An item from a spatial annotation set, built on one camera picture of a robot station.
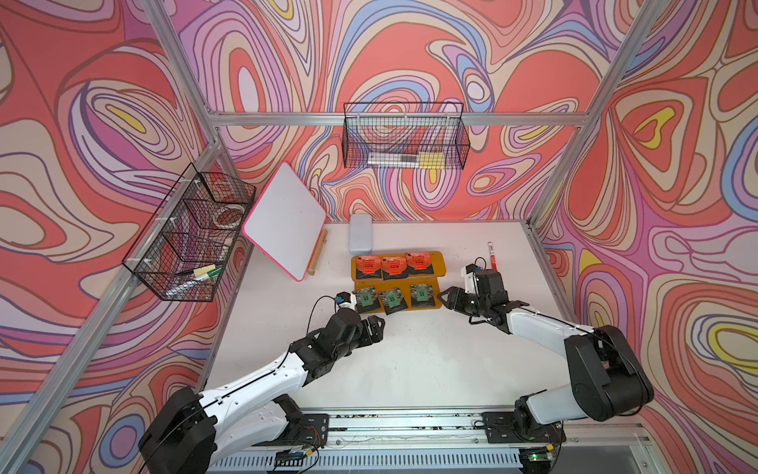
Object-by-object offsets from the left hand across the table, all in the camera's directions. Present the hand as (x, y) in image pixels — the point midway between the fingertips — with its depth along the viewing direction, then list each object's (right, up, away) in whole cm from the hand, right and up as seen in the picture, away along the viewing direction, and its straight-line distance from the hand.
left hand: (379, 326), depth 81 cm
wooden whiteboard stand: (-22, +20, +24) cm, 38 cm away
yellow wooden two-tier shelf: (+6, +9, +20) cm, 23 cm away
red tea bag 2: (+5, +16, +8) cm, 18 cm away
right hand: (+21, +4, +10) cm, 24 cm away
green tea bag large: (-4, +5, +15) cm, 16 cm away
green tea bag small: (+5, +4, +15) cm, 16 cm away
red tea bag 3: (+12, +17, +8) cm, 23 cm away
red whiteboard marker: (+43, +18, +27) cm, 53 cm away
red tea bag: (-3, +16, +8) cm, 18 cm away
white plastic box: (-8, +27, +35) cm, 45 cm away
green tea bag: (+14, +6, +16) cm, 22 cm away
